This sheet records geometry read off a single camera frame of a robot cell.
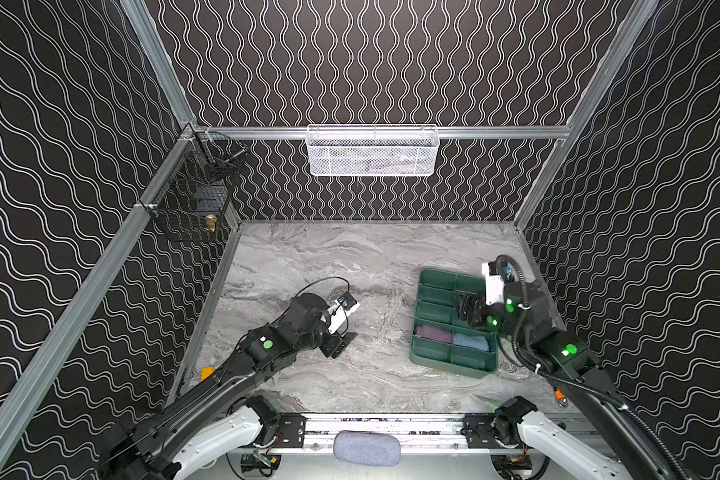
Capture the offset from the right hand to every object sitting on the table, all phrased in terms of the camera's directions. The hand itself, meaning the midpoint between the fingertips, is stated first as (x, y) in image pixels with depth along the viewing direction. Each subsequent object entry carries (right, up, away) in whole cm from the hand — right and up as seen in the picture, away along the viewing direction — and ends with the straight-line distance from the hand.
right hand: (466, 293), depth 72 cm
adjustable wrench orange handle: (+9, -15, -20) cm, 27 cm away
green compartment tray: (-3, -7, +19) cm, 20 cm away
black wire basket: (-78, +26, +21) cm, 85 cm away
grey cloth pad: (-24, -36, -2) cm, 43 cm away
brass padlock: (-67, +18, +10) cm, 70 cm away
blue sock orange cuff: (+7, -16, +12) cm, 21 cm away
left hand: (-27, -8, +2) cm, 29 cm away
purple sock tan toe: (-4, -14, +15) cm, 20 cm away
